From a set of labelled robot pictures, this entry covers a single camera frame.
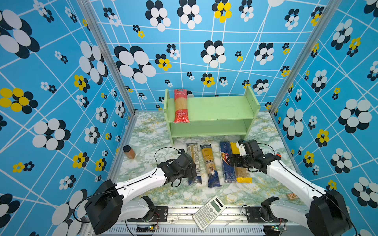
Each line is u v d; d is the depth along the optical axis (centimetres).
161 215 74
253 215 73
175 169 62
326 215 39
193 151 94
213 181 82
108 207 40
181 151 77
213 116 79
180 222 72
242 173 84
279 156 94
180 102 83
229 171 84
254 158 63
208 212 74
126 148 88
